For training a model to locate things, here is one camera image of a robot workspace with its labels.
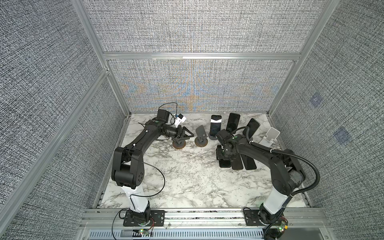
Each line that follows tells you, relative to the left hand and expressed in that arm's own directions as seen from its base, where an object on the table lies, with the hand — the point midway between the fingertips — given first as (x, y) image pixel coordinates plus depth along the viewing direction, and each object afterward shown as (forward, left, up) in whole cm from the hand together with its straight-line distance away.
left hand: (190, 137), depth 83 cm
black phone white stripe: (+15, -17, -7) cm, 24 cm away
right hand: (-5, -19, -15) cm, 24 cm away
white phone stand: (+6, -53, -9) cm, 54 cm away
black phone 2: (-25, -20, +16) cm, 36 cm away
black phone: (-11, -19, -13) cm, 25 cm away
